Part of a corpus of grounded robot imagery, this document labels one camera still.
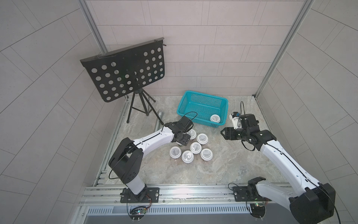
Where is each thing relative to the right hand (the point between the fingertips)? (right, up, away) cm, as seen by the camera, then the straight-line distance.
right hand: (225, 130), depth 80 cm
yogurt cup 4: (-16, -11, +5) cm, 21 cm away
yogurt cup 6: (-11, -13, -1) cm, 17 cm away
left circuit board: (-45, -36, -15) cm, 60 cm away
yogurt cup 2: (-12, -6, +6) cm, 15 cm away
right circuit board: (+13, -37, -12) cm, 41 cm away
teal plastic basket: (-12, +13, +29) cm, 34 cm away
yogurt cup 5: (-29, -13, 0) cm, 31 cm away
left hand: (-24, -5, +8) cm, 26 cm away
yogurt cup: (-18, -3, +7) cm, 20 cm away
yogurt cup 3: (-2, +6, +15) cm, 16 cm away
